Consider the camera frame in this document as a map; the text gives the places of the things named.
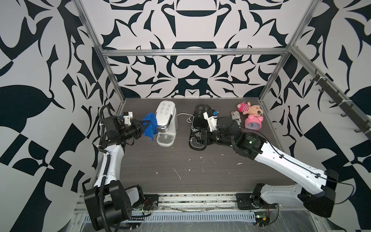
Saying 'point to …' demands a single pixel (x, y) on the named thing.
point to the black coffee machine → (197, 139)
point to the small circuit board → (262, 218)
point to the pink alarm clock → (253, 123)
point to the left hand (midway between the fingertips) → (149, 120)
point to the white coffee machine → (166, 119)
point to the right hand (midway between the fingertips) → (194, 131)
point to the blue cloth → (151, 128)
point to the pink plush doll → (246, 108)
